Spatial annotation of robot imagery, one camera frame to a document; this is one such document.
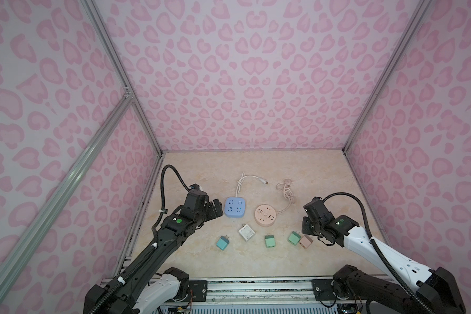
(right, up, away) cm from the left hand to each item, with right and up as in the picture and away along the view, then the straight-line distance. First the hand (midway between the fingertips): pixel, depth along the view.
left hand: (218, 208), depth 81 cm
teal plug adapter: (+1, -15, +3) cm, 15 cm away
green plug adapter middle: (+22, -15, +3) cm, 27 cm away
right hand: (+37, -7, +3) cm, 37 cm away
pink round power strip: (+20, -5, +9) cm, 23 cm away
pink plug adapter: (+37, -15, +3) cm, 40 cm away
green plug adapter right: (+32, -14, +3) cm, 35 cm away
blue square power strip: (+6, -2, +12) cm, 14 cm away
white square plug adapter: (+12, -12, +5) cm, 17 cm away
